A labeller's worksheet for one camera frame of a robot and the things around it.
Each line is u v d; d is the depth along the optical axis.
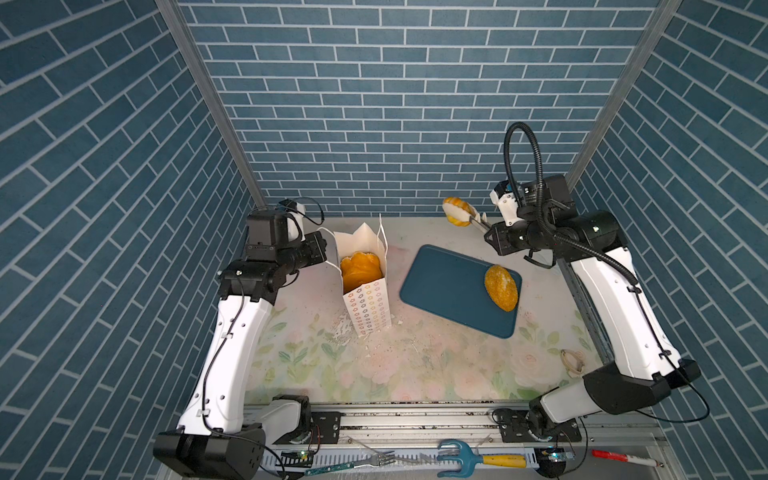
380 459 0.69
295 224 0.55
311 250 0.61
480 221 0.71
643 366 0.39
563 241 0.43
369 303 0.76
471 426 0.75
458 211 0.75
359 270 0.83
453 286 1.00
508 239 0.59
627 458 0.69
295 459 0.72
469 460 0.68
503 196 0.59
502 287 0.94
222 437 0.36
